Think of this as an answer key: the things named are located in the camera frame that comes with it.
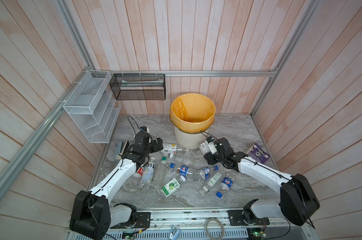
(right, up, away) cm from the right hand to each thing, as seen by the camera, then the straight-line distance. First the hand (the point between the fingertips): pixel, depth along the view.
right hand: (209, 153), depth 89 cm
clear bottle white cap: (-15, -4, +2) cm, 16 cm away
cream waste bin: (-12, +8, +2) cm, 14 cm away
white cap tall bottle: (-36, -11, -5) cm, 38 cm away
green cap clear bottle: (-30, -12, -1) cm, 32 cm away
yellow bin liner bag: (-9, +26, +10) cm, 29 cm away
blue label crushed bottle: (-16, -10, -4) cm, 19 cm away
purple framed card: (+33, -2, +7) cm, 34 cm away
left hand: (-32, +5, -4) cm, 33 cm away
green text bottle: (0, -15, -8) cm, 17 cm away
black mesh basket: (-47, +45, +15) cm, 67 cm away
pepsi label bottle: (+7, -16, -9) cm, 19 cm away
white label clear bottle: (-23, +2, +5) cm, 24 cm away
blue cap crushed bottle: (-4, -11, -5) cm, 13 cm away
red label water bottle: (-46, -18, -3) cm, 49 cm away
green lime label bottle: (-22, -17, -8) cm, 29 cm away
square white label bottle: (-3, +3, -3) cm, 5 cm away
